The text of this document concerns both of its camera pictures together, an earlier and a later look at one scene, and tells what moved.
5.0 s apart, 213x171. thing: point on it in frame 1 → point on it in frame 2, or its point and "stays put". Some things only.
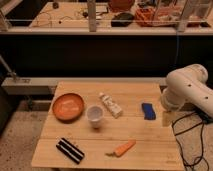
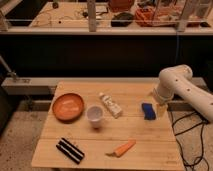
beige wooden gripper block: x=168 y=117 → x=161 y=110
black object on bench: x=122 y=20 stays put
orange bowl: x=68 y=107 stays put
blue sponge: x=148 y=110 stays put
